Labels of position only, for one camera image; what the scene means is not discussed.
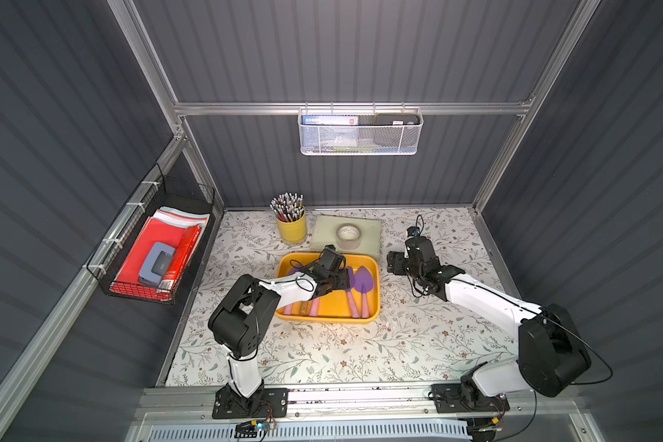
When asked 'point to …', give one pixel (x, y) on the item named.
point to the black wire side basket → (167, 198)
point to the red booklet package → (180, 259)
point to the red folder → (160, 231)
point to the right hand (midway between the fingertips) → (397, 257)
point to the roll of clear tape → (348, 236)
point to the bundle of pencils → (287, 207)
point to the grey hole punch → (157, 263)
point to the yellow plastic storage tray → (358, 304)
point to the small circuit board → (246, 429)
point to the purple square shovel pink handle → (313, 311)
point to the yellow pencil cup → (293, 232)
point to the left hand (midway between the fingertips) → (347, 279)
